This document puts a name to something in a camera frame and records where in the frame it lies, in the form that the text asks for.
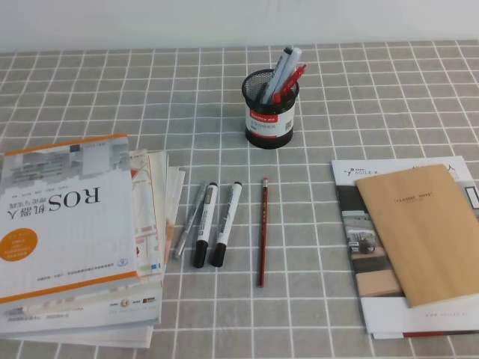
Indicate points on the white marker black cap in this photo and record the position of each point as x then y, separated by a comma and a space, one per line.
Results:
226, 225
202, 241

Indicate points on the grey marker in holder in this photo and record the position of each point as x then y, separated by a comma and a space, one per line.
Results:
284, 68

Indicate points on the red pen in holder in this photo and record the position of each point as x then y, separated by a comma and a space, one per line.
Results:
292, 80

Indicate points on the white marker black cap left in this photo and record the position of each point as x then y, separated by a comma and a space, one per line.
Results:
202, 241

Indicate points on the white ROS book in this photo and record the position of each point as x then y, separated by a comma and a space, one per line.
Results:
67, 226

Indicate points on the silver grey pen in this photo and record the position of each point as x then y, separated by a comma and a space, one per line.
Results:
181, 243

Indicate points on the tan classic notebook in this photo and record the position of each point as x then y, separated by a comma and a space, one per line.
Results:
428, 230

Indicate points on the black mesh pen holder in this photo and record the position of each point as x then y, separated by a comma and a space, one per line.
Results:
268, 126

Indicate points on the stack of booklets under book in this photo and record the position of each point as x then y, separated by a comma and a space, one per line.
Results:
123, 316

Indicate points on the white Agilex brochure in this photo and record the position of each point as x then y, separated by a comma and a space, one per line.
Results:
384, 308

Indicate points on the red wooden pencil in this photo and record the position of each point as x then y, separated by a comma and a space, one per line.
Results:
263, 235

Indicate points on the white marker black cap right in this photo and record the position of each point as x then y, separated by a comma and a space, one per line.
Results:
226, 225

